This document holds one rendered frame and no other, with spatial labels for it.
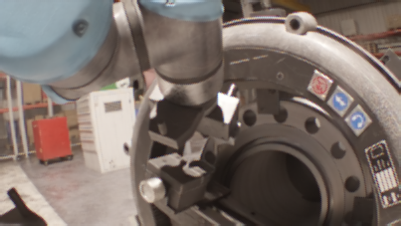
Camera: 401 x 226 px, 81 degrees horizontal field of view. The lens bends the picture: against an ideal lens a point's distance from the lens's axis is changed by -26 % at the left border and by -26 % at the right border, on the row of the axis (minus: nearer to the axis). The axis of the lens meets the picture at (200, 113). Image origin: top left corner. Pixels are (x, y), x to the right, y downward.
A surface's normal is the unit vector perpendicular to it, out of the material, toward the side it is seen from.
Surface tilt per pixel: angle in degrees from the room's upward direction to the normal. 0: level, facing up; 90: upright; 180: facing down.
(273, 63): 90
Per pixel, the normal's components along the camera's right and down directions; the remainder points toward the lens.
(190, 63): 0.13, 0.81
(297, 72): -0.66, 0.11
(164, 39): 0.33, 0.48
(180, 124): -0.05, -0.57
